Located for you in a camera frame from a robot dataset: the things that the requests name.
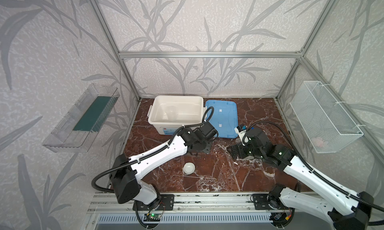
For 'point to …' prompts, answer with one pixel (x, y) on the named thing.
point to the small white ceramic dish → (189, 168)
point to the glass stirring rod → (195, 177)
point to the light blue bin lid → (223, 115)
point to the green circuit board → (152, 217)
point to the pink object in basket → (317, 141)
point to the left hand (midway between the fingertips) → (208, 142)
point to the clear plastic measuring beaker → (172, 111)
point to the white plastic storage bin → (191, 111)
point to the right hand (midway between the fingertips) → (234, 140)
